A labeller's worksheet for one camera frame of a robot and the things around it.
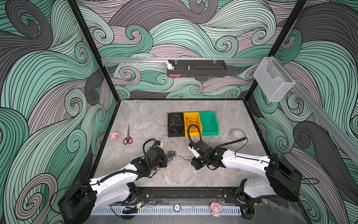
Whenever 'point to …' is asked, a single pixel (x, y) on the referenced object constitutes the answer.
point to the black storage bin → (176, 126)
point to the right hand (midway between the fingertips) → (191, 163)
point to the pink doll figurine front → (215, 208)
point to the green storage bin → (209, 123)
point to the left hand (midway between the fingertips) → (167, 157)
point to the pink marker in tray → (174, 75)
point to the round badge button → (177, 207)
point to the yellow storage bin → (196, 132)
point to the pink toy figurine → (113, 135)
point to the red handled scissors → (128, 139)
